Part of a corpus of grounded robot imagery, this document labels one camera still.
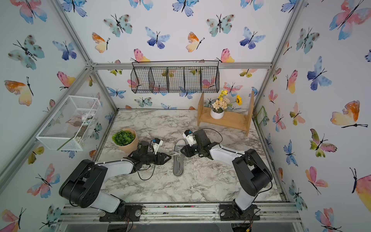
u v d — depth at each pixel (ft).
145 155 2.47
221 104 2.98
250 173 1.51
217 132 2.62
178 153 2.93
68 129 2.36
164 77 3.21
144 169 2.52
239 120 3.43
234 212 2.38
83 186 1.46
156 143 2.70
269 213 2.46
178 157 2.91
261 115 3.67
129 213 2.39
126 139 2.91
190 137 2.69
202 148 2.32
